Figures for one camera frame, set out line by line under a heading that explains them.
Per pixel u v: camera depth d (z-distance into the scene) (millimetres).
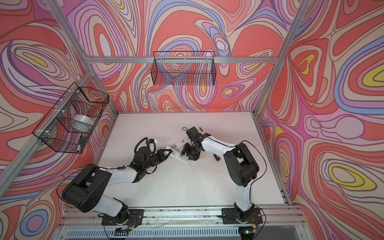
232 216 734
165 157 816
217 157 927
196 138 750
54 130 665
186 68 959
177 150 905
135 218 730
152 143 817
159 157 787
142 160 694
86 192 446
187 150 818
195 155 828
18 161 541
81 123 703
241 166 496
